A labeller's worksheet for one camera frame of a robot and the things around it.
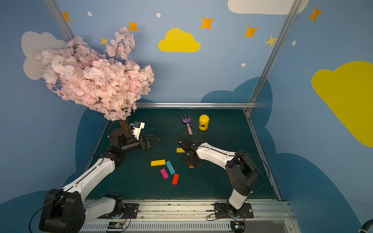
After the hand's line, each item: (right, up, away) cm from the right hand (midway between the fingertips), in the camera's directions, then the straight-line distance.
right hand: (191, 161), depth 89 cm
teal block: (-13, -4, 0) cm, 13 cm away
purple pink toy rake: (-3, +26, +26) cm, 37 cm away
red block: (-10, -9, -4) cm, 14 cm away
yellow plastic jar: (+9, +26, +13) cm, 30 cm away
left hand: (-20, +17, -10) cm, 28 cm away
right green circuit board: (+23, -29, -15) cm, 40 cm away
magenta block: (-17, -7, -2) cm, 18 cm away
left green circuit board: (-39, -27, -17) cm, 50 cm away
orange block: (0, -3, -2) cm, 3 cm away
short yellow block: (-8, +5, +8) cm, 12 cm away
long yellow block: (-21, -1, +2) cm, 22 cm away
